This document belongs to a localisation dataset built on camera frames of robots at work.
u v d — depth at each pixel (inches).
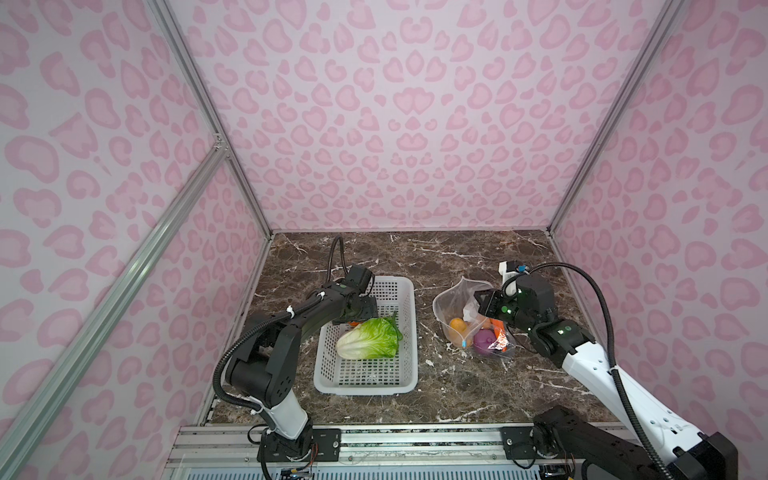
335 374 32.9
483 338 33.2
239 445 29.5
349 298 26.1
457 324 33.6
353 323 33.3
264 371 18.0
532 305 22.9
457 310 33.9
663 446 15.4
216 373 16.1
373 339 31.9
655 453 15.1
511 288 25.6
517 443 28.9
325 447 28.9
